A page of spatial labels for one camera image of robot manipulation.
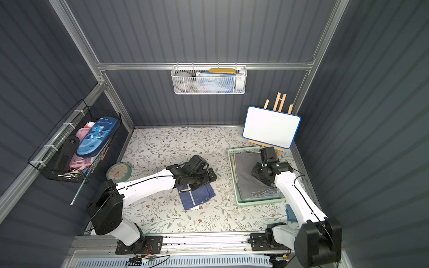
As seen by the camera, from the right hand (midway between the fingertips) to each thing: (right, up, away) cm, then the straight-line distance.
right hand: (259, 173), depth 83 cm
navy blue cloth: (-36, -14, +3) cm, 38 cm away
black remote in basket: (-79, +11, -20) cm, 83 cm away
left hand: (-24, -4, -1) cm, 24 cm away
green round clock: (-77, -2, +10) cm, 78 cm away
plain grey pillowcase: (-4, -8, +4) cm, 10 cm away
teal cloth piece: (+15, -20, -3) cm, 25 cm away
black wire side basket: (-85, +25, -8) cm, 89 cm away
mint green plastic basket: (-11, -13, -2) cm, 17 cm away
